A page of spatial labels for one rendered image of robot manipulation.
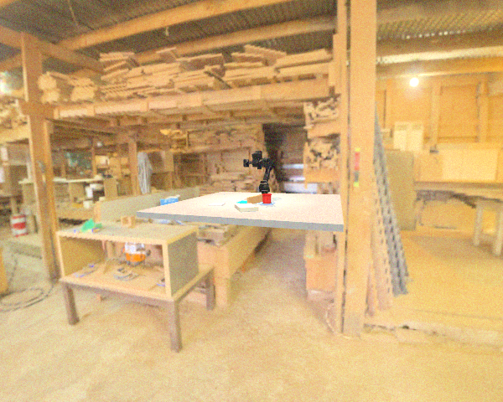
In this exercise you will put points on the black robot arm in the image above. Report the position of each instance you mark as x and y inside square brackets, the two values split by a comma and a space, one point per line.
[257, 155]

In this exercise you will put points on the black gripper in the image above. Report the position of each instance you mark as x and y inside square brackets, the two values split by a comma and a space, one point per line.
[255, 163]

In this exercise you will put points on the wooden plank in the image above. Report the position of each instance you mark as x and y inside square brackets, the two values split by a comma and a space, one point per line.
[254, 199]

